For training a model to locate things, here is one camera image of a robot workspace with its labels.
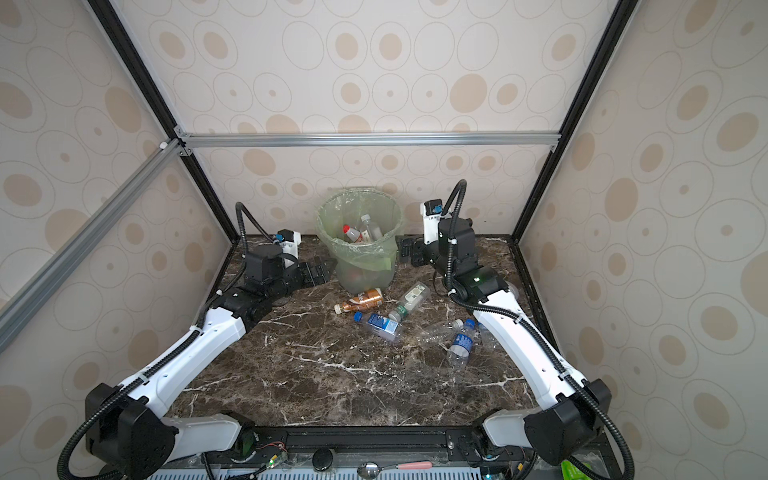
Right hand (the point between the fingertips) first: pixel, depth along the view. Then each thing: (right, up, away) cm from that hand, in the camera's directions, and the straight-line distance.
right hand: (415, 232), depth 73 cm
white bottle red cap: (-19, +3, +30) cm, 36 cm away
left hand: (-21, -7, +3) cm, 22 cm away
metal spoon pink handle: (-11, -58, 0) cm, 59 cm away
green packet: (+35, -56, -4) cm, 66 cm away
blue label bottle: (-9, -26, +17) cm, 33 cm away
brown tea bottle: (-14, -19, +22) cm, 32 cm away
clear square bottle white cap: (-13, +3, +27) cm, 30 cm away
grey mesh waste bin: (-17, -13, +29) cm, 37 cm away
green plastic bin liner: (-22, +10, +22) cm, 33 cm away
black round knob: (-21, -50, -8) cm, 55 cm away
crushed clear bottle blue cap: (+10, -30, +22) cm, 38 cm away
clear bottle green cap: (0, -20, +24) cm, 31 cm away
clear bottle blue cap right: (+14, -33, +14) cm, 39 cm away
